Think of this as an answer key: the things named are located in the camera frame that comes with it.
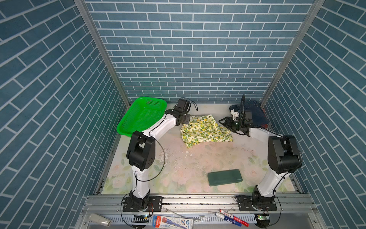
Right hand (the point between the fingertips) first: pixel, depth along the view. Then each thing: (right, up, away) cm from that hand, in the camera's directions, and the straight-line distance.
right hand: (220, 121), depth 96 cm
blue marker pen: (-2, -47, -27) cm, 54 cm away
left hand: (-24, +2, -1) cm, 24 cm away
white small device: (-63, -46, -29) cm, 83 cm away
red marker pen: (+2, -48, -26) cm, 54 cm away
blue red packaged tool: (-33, -48, -28) cm, 65 cm away
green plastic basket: (-59, +8, +19) cm, 62 cm away
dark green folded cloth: (0, -33, -13) cm, 35 cm away
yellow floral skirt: (-11, -6, +9) cm, 15 cm away
